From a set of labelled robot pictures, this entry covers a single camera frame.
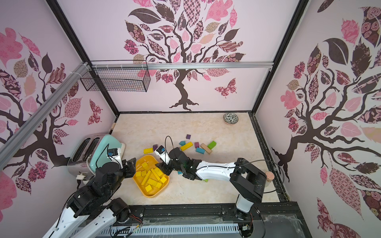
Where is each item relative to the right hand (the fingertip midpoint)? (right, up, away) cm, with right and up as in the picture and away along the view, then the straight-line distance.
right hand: (158, 160), depth 78 cm
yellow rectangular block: (-2, -9, +9) cm, 13 cm away
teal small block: (+24, +2, +20) cm, 31 cm away
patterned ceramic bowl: (+48, +24, +36) cm, 65 cm away
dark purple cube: (+15, +11, +26) cm, 32 cm away
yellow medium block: (-3, -11, +6) cm, 13 cm away
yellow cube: (+1, -12, +6) cm, 14 cm away
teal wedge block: (+11, +7, +23) cm, 27 cm away
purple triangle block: (-8, +5, +20) cm, 22 cm away
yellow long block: (-4, -14, +5) cm, 16 cm away
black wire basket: (-30, +52, +17) cm, 62 cm away
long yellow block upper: (+14, +4, +22) cm, 27 cm away
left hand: (-11, 0, -6) cm, 13 cm away
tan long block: (+27, +3, +20) cm, 34 cm away
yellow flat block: (-12, +2, +20) cm, 23 cm away
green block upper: (+32, +5, +23) cm, 39 cm away
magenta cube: (+21, +5, +22) cm, 30 cm away
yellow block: (-6, -16, +2) cm, 17 cm away
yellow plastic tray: (-8, -12, +7) cm, 16 cm away
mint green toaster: (-38, +4, 0) cm, 39 cm away
